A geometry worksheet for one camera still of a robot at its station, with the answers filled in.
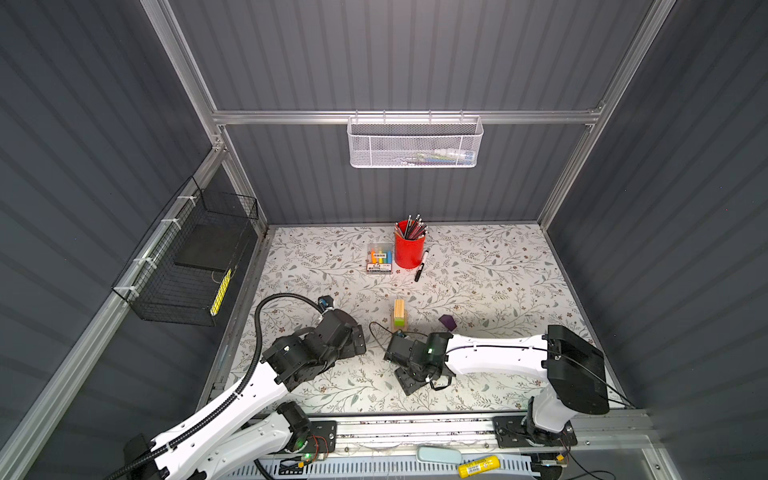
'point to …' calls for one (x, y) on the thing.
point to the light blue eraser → (439, 455)
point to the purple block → (448, 321)
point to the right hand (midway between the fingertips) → (411, 381)
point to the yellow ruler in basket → (219, 293)
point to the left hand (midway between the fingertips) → (350, 338)
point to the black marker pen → (421, 266)
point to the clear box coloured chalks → (379, 258)
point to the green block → (399, 322)
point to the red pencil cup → (409, 253)
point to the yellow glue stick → (478, 467)
